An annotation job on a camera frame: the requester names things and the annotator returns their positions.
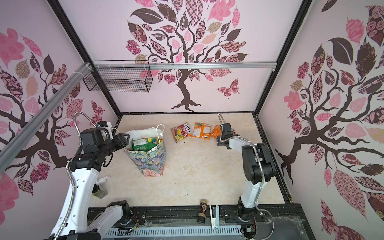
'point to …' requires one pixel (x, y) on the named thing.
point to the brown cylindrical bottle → (202, 214)
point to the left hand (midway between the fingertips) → (126, 139)
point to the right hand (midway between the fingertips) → (227, 138)
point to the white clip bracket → (215, 221)
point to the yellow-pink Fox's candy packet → (181, 132)
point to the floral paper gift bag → (150, 163)
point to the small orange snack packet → (202, 130)
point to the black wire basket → (119, 75)
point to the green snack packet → (144, 144)
